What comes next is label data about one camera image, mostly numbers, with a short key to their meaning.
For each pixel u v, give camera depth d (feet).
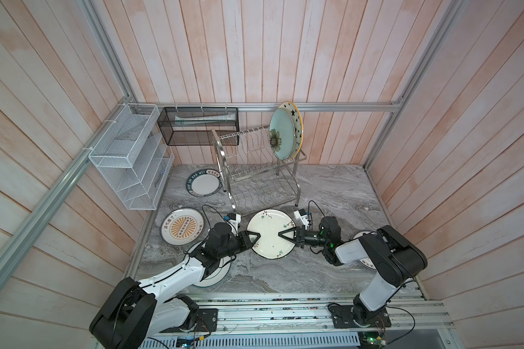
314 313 2.50
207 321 2.40
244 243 2.36
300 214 2.75
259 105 3.22
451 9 2.26
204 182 3.79
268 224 2.77
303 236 2.55
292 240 2.60
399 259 1.59
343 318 2.40
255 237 2.62
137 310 1.34
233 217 2.56
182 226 3.18
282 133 2.81
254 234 2.62
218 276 2.72
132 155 2.35
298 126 2.50
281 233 2.68
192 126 3.36
